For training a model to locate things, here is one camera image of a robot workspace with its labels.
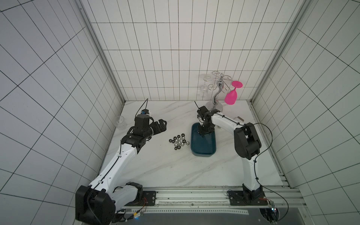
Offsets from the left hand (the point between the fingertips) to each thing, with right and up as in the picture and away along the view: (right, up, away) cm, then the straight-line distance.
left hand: (159, 127), depth 81 cm
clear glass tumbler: (-33, 0, +22) cm, 40 cm away
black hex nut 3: (+9, -16, +11) cm, 21 cm away
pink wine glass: (+48, +19, +16) cm, 54 cm away
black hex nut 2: (+5, -11, +14) cm, 19 cm away
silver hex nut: (+11, -12, +14) cm, 22 cm away
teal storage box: (+26, -14, +9) cm, 31 cm away
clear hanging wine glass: (+30, +26, +19) cm, 44 cm away
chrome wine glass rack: (+41, +29, +13) cm, 52 cm away
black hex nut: (+14, -8, +17) cm, 23 cm away
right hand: (+25, -6, +17) cm, 31 cm away
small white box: (+59, +4, +26) cm, 65 cm away
